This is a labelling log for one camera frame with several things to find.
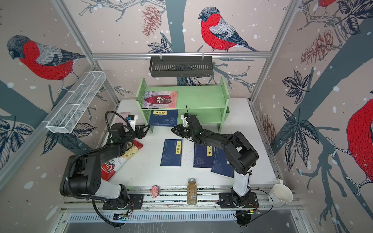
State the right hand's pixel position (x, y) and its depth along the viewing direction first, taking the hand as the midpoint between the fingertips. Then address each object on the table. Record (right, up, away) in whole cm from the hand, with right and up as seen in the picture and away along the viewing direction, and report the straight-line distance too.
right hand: (171, 131), depth 88 cm
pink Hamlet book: (-6, +20, -5) cm, 21 cm away
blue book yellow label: (-5, +8, +5) cm, 11 cm away
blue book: (0, -15, +2) cm, 15 cm away
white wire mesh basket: (-51, +12, -14) cm, 54 cm away
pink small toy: (-7, -30, -13) cm, 33 cm away
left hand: (-16, +4, 0) cm, 16 cm away
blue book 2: (+20, -16, +2) cm, 26 cm away
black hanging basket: (+5, +47, +19) cm, 50 cm away
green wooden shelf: (+24, +17, -7) cm, 30 cm away
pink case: (-25, +11, -9) cm, 28 cm away
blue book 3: (+30, -20, -3) cm, 36 cm away
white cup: (+56, -28, -20) cm, 66 cm away
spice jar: (+13, -29, -16) cm, 35 cm away
